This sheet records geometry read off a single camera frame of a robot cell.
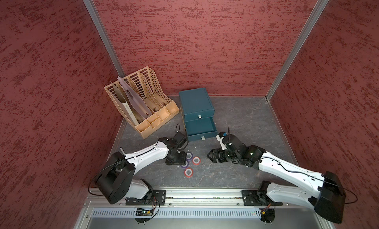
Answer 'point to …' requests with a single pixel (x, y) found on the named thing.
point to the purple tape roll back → (189, 159)
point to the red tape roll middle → (196, 160)
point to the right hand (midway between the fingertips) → (214, 158)
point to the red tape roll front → (188, 172)
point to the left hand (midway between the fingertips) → (179, 165)
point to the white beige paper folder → (122, 104)
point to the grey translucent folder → (135, 100)
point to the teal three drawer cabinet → (198, 111)
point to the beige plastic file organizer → (145, 82)
